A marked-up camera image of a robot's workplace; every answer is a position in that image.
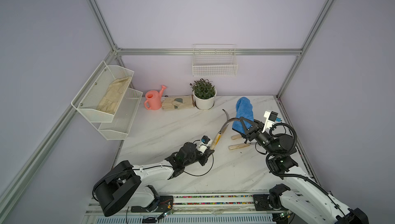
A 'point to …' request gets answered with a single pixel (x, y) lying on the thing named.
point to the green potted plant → (203, 89)
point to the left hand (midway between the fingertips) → (211, 150)
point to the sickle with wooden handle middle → (233, 147)
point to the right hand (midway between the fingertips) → (240, 119)
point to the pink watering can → (154, 99)
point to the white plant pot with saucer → (204, 104)
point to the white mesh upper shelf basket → (99, 98)
